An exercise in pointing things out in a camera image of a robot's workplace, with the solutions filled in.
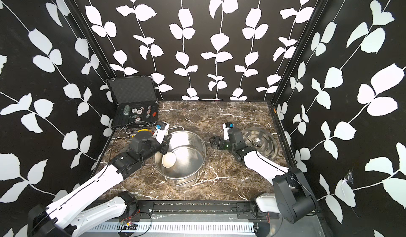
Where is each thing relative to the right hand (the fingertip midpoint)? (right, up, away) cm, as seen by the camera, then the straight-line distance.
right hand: (214, 136), depth 87 cm
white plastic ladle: (-26, -12, 0) cm, 28 cm away
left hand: (-22, +4, -11) cm, 25 cm away
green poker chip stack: (-62, +17, +23) cm, 68 cm away
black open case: (-56, +24, +24) cm, 65 cm away
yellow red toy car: (-44, +3, +11) cm, 46 cm away
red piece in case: (-42, +13, +24) cm, 50 cm away
